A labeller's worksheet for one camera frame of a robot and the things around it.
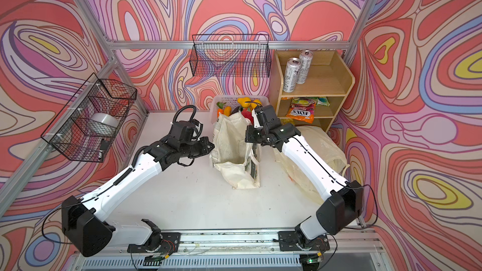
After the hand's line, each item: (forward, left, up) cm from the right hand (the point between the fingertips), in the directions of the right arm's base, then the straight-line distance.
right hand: (248, 138), depth 79 cm
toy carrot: (+36, +16, -17) cm, 43 cm away
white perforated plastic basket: (+40, +9, -14) cm, 43 cm away
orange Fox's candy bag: (+21, -29, -4) cm, 36 cm away
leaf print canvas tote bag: (-12, +5, +2) cm, 14 cm away
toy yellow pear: (+37, +1, -12) cm, 39 cm away
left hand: (-3, +13, 0) cm, 13 cm away
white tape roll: (+1, +55, +12) cm, 57 cm away
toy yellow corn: (+35, +12, -18) cm, 41 cm away
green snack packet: (+25, -31, -2) cm, 40 cm away
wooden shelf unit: (+31, -42, +8) cm, 53 cm away
